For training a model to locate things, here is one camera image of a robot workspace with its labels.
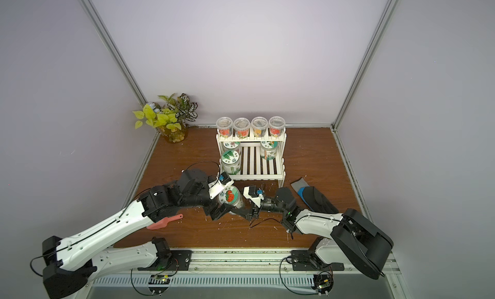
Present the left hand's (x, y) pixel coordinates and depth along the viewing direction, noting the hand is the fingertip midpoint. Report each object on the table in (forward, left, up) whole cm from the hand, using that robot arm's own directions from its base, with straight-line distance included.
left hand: (229, 196), depth 69 cm
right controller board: (-23, -35, -22) cm, 47 cm away
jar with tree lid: (+15, +1, +1) cm, 15 cm away
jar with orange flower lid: (+23, -15, -1) cm, 27 cm away
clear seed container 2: (+25, -11, +12) cm, 30 cm away
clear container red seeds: (+24, +3, +13) cm, 27 cm away
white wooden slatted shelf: (+23, -8, -8) cm, 26 cm away
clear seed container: (+24, -4, +12) cm, 27 cm away
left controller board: (-23, +27, -23) cm, 42 cm away
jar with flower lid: (+25, +2, 0) cm, 25 cm away
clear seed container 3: (+25, -18, +12) cm, 33 cm away
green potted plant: (+42, +34, 0) cm, 54 cm away
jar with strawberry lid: (0, -1, +1) cm, 2 cm away
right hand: (0, -2, -2) cm, 3 cm away
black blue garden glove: (+8, -38, -19) cm, 43 cm away
